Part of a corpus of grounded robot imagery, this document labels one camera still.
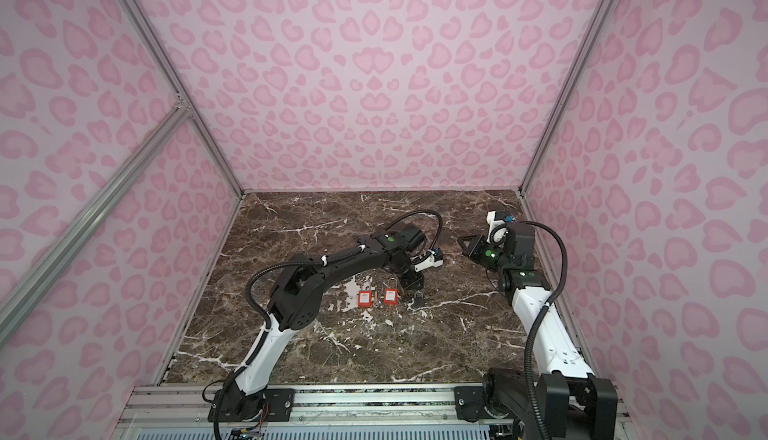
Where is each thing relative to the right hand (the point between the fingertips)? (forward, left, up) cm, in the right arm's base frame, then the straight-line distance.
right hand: (460, 237), depth 79 cm
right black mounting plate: (-35, -2, -21) cm, 41 cm away
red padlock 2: (-8, +18, -20) cm, 29 cm away
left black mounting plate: (-37, +45, -21) cm, 62 cm away
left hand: (-3, +9, -18) cm, 20 cm away
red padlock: (-9, +27, -20) cm, 35 cm away
